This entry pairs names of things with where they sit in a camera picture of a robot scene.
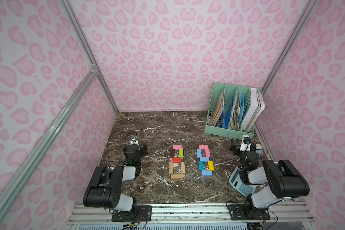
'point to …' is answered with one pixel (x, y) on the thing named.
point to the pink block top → (203, 146)
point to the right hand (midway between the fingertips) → (240, 138)
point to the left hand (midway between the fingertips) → (135, 142)
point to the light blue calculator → (236, 181)
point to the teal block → (201, 166)
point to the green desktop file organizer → (233, 110)
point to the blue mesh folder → (226, 117)
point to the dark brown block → (172, 153)
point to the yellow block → (211, 166)
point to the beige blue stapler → (258, 146)
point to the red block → (176, 159)
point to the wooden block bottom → (177, 176)
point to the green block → (181, 153)
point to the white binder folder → (253, 110)
